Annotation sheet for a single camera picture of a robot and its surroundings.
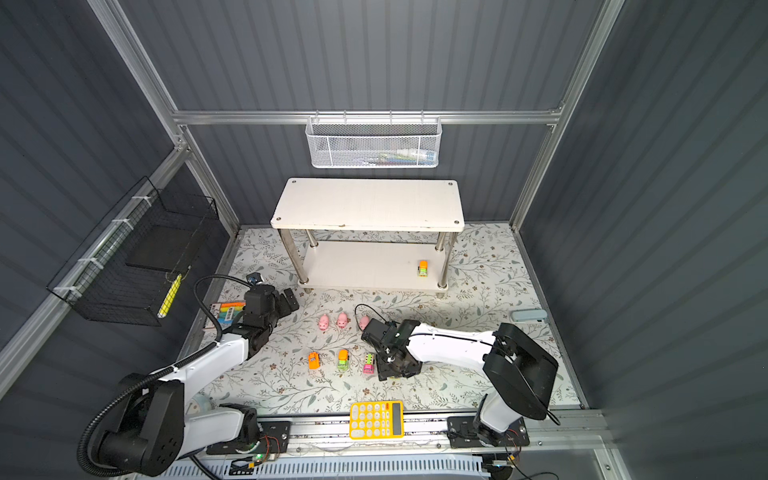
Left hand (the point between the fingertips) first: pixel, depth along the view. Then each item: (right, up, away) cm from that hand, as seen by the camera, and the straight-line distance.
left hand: (278, 296), depth 89 cm
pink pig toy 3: (+26, -8, +2) cm, 27 cm away
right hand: (+35, -21, -7) cm, 41 cm away
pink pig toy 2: (+19, -8, +4) cm, 21 cm away
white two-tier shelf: (+26, +21, +30) cm, 45 cm away
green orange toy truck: (+45, +8, +8) cm, 46 cm away
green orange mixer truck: (+21, -17, -5) cm, 27 cm away
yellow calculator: (+31, -30, -14) cm, 45 cm away
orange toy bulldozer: (+12, -18, -5) cm, 22 cm away
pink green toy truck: (+28, -18, -7) cm, 34 cm away
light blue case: (+79, -7, +6) cm, 79 cm away
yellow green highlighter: (-17, +3, -21) cm, 27 cm away
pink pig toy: (+13, -8, +3) cm, 16 cm away
